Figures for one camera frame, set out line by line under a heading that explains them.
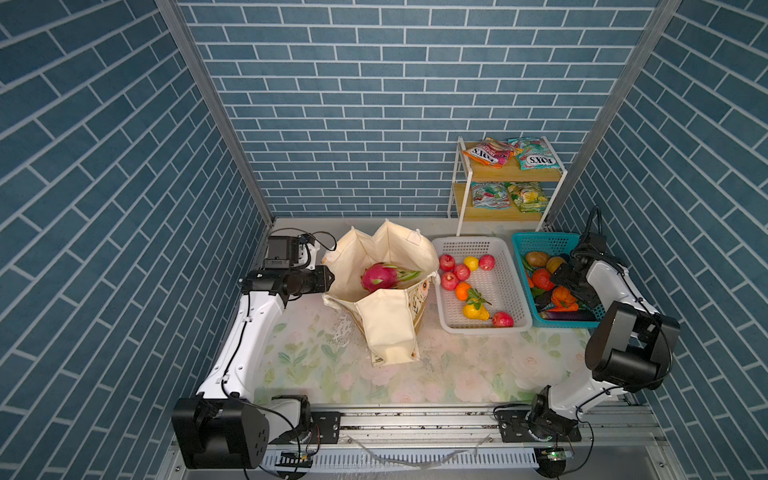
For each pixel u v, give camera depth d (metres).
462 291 0.94
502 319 0.88
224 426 0.38
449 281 0.96
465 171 0.86
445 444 0.72
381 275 0.89
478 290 1.01
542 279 0.96
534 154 0.89
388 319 0.72
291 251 0.62
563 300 0.90
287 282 0.55
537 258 1.05
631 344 0.47
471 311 0.89
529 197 1.03
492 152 0.89
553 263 0.98
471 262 1.02
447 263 1.01
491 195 1.04
